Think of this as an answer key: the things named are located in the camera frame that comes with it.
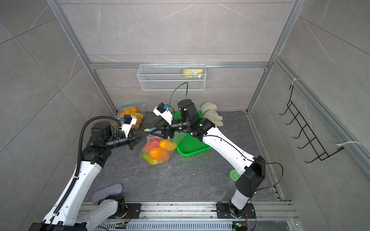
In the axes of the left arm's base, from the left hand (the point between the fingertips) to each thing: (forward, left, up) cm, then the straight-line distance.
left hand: (148, 131), depth 67 cm
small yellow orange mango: (+2, -7, -16) cm, 17 cm away
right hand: (-1, -4, +3) cm, 5 cm away
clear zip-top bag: (+44, +23, -29) cm, 58 cm away
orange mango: (-3, -2, -17) cm, 17 cm away
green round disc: (-13, -45, -28) cm, 55 cm away
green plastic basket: (+10, -20, -32) cm, 39 cm away
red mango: (+3, +1, -15) cm, 15 cm away
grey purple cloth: (-18, +23, -30) cm, 42 cm away
